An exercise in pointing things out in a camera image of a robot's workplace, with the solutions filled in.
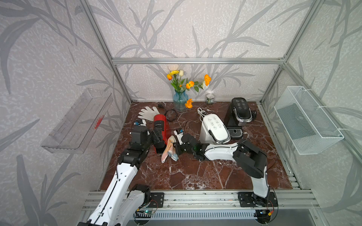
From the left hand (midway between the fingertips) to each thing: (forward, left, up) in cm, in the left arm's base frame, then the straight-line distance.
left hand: (157, 131), depth 77 cm
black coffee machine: (+12, -47, +2) cm, 48 cm away
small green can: (+41, -35, -15) cm, 56 cm away
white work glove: (+30, +15, -21) cm, 40 cm away
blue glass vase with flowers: (+32, -11, -9) cm, 35 cm away
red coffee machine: (+13, 0, -4) cm, 13 cm away
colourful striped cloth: (-6, -7, -10) cm, 14 cm away
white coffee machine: (-1, -31, +3) cm, 31 cm away
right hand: (-1, -7, -13) cm, 15 cm away
